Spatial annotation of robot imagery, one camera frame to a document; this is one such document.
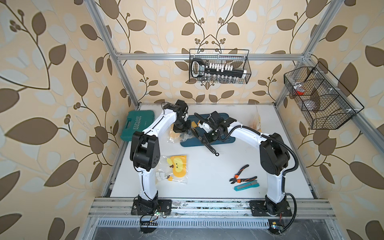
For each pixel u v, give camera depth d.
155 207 0.68
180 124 0.77
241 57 0.91
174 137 0.97
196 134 0.96
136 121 1.05
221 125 0.69
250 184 0.81
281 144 0.52
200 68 0.84
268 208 0.65
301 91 0.81
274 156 0.51
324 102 0.74
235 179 0.83
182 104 0.76
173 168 0.85
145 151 0.51
